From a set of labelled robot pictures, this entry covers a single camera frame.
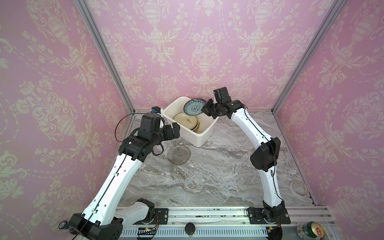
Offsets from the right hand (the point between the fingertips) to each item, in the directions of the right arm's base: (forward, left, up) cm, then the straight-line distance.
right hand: (201, 108), depth 87 cm
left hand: (-19, +15, +6) cm, 25 cm away
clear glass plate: (-16, +15, -26) cm, 34 cm away
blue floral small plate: (+4, +4, -3) cm, 7 cm away
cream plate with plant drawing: (+8, +8, -20) cm, 23 cm away
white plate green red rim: (+1, +3, -21) cm, 21 cm away
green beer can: (-59, -42, -16) cm, 74 cm away
